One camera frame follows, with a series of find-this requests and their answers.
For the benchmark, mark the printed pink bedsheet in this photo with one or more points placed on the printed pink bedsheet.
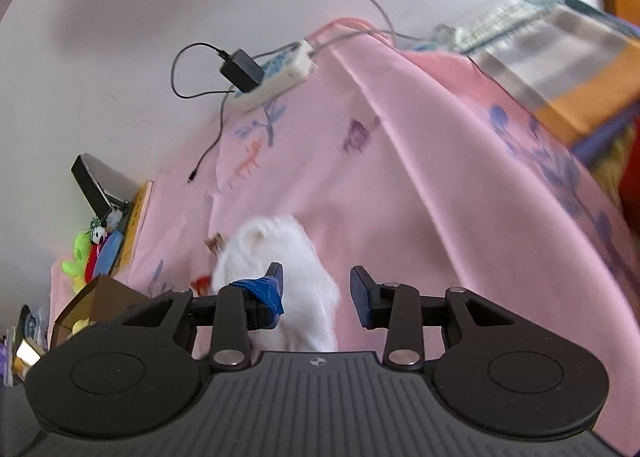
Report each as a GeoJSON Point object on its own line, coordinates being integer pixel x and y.
{"type": "Point", "coordinates": [425, 187]}

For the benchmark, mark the black charger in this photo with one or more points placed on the black charger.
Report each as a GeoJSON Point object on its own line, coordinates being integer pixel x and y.
{"type": "Point", "coordinates": [242, 69]}

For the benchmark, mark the white power strip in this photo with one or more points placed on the white power strip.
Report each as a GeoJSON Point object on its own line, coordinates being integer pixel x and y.
{"type": "Point", "coordinates": [290, 69]}

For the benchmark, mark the neon green plush toy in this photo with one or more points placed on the neon green plush toy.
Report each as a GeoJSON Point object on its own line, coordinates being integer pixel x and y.
{"type": "Point", "coordinates": [80, 247]}

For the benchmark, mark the red box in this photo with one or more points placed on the red box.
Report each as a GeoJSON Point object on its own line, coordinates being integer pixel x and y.
{"type": "Point", "coordinates": [632, 192]}

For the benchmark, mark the brown cardboard box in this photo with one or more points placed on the brown cardboard box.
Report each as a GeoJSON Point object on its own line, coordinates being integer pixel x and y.
{"type": "Point", "coordinates": [110, 297]}

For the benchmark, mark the small panda plush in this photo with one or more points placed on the small panda plush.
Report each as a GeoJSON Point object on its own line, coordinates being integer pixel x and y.
{"type": "Point", "coordinates": [100, 234]}

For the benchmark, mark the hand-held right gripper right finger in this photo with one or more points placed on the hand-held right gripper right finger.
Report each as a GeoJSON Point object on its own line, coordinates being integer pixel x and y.
{"type": "Point", "coordinates": [359, 294]}

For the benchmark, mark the striped folded blanket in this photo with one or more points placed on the striped folded blanket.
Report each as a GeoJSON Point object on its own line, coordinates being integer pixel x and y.
{"type": "Point", "coordinates": [565, 67]}

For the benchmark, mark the yellow flat box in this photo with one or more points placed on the yellow flat box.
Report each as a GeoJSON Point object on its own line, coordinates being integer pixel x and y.
{"type": "Point", "coordinates": [135, 217]}

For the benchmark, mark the black smartphone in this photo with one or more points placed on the black smartphone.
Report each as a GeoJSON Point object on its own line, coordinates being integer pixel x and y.
{"type": "Point", "coordinates": [90, 184]}

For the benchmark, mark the white towel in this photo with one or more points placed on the white towel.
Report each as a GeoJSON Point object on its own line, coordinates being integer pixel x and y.
{"type": "Point", "coordinates": [300, 262]}

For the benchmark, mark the blue case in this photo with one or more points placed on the blue case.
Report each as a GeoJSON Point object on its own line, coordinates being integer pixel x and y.
{"type": "Point", "coordinates": [107, 252]}

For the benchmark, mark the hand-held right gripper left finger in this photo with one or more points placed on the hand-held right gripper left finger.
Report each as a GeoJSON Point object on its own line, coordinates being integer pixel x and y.
{"type": "Point", "coordinates": [272, 289]}

